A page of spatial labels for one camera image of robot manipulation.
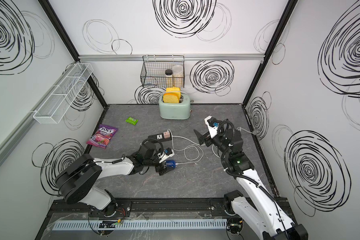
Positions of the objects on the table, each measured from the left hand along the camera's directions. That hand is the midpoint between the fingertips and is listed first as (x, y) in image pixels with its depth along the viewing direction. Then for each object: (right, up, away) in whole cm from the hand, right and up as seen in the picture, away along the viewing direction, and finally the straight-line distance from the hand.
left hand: (170, 161), depth 87 cm
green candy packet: (-30, +24, +22) cm, 44 cm away
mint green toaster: (+2, +31, +20) cm, 37 cm away
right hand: (+17, +22, -16) cm, 33 cm away
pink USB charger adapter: (-3, +15, +8) cm, 17 cm away
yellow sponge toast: (0, +39, +10) cm, 40 cm away
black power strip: (-8, +13, +12) cm, 19 cm away
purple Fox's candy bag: (-47, +13, +12) cm, 50 cm away
